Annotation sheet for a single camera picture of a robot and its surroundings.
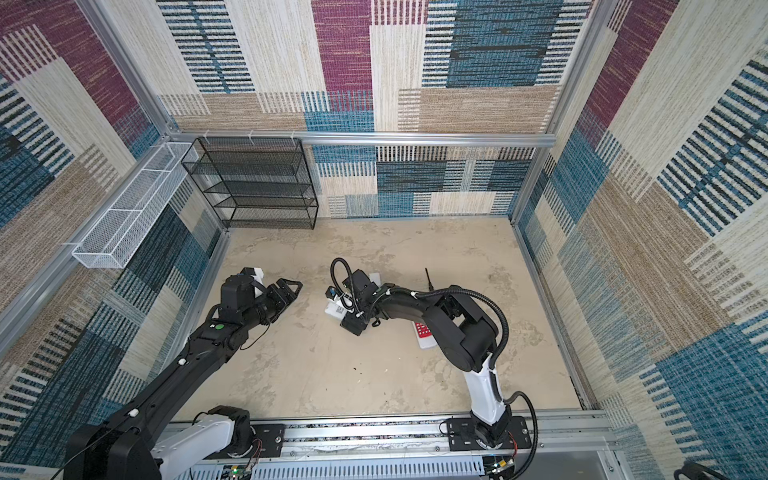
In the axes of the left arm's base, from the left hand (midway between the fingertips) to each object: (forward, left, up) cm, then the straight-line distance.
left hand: (296, 286), depth 82 cm
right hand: (0, -15, -16) cm, 22 cm away
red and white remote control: (-8, -35, -16) cm, 40 cm away
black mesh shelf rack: (+45, +23, -1) cm, 51 cm away
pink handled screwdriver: (+9, -39, -15) cm, 43 cm away
